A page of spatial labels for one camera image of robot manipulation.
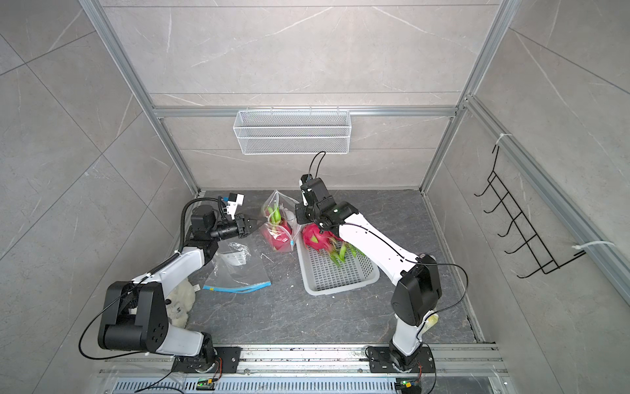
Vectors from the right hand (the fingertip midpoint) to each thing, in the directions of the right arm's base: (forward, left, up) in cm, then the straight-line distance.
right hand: (302, 207), depth 82 cm
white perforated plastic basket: (-14, -6, -23) cm, 28 cm away
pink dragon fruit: (-7, +8, -4) cm, 11 cm away
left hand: (-4, +12, -1) cm, 12 cm away
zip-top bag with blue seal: (-10, +26, -22) cm, 36 cm away
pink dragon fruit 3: (-3, -3, -14) cm, 14 cm away
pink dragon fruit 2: (-7, -13, -17) cm, 23 cm away
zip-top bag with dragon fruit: (+2, +6, -1) cm, 6 cm away
